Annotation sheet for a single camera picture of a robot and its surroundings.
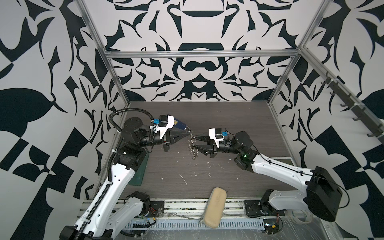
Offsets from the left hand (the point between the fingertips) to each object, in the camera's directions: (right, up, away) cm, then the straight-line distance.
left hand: (189, 129), depth 57 cm
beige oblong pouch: (+12, -38, +15) cm, 42 cm away
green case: (-29, -29, +26) cm, 48 cm away
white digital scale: (+56, -20, +30) cm, 67 cm away
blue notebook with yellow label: (-9, 0, +49) cm, 49 cm away
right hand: (+2, -5, +4) cm, 7 cm away
